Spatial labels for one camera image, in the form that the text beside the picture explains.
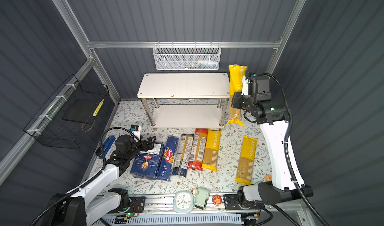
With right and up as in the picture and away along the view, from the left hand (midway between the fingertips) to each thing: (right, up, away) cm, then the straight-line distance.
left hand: (148, 136), depth 86 cm
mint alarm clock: (+21, -30, -14) cm, 39 cm away
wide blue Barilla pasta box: (+1, -14, -5) cm, 15 cm away
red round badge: (+38, -30, -11) cm, 50 cm away
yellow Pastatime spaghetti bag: (+37, -9, +5) cm, 39 cm away
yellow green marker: (-24, +16, -8) cm, 30 cm away
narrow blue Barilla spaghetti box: (+10, -19, -5) cm, 22 cm away
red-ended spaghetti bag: (+29, -9, +5) cm, 31 cm away
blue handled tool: (-30, -7, +10) cm, 33 cm away
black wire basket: (-36, +10, -14) cm, 40 cm away
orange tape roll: (+68, -22, -3) cm, 72 cm away
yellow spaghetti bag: (+57, -15, 0) cm, 59 cm away
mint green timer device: (+31, -27, -13) cm, 43 cm away
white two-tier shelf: (+19, +24, +34) cm, 45 cm away
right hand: (+46, +21, -19) cm, 54 cm away
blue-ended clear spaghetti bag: (+20, -12, +3) cm, 23 cm away
